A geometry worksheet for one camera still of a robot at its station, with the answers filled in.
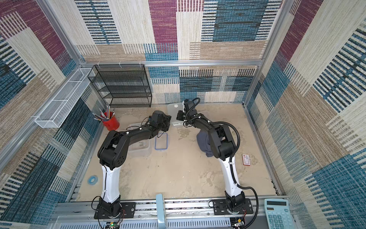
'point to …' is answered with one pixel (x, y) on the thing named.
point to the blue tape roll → (92, 180)
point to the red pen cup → (112, 124)
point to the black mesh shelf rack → (122, 86)
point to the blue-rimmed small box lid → (161, 141)
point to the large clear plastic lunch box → (142, 149)
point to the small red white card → (246, 160)
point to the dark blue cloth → (204, 142)
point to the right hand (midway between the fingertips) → (180, 116)
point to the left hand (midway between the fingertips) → (173, 117)
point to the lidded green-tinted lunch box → (172, 109)
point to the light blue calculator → (278, 213)
